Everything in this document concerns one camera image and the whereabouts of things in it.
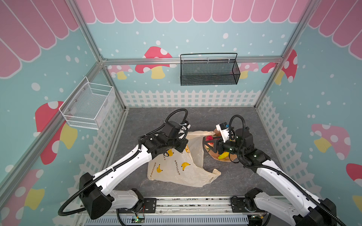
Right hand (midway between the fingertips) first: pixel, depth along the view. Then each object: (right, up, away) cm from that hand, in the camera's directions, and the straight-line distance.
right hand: (208, 141), depth 74 cm
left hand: (-12, -1, +2) cm, 12 cm away
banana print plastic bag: (-12, -14, -2) cm, 18 cm away
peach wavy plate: (+14, -12, +11) cm, 21 cm away
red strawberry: (+1, +2, 0) cm, 2 cm away
